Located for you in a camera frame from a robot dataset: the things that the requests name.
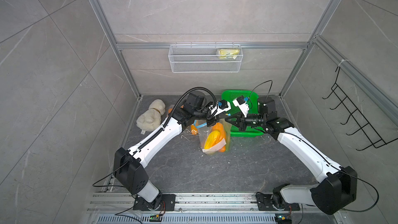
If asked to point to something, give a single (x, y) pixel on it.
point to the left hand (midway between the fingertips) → (227, 111)
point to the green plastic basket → (229, 95)
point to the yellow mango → (212, 137)
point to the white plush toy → (150, 119)
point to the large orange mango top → (219, 126)
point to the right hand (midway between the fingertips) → (227, 119)
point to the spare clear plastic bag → (226, 141)
